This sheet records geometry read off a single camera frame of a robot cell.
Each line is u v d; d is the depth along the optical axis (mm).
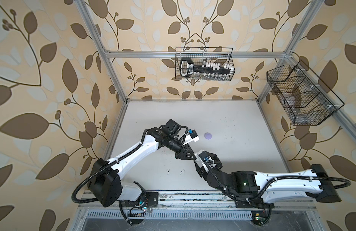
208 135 990
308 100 722
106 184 404
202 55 908
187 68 839
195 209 723
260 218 707
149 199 738
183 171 843
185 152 642
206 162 543
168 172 834
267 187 450
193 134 643
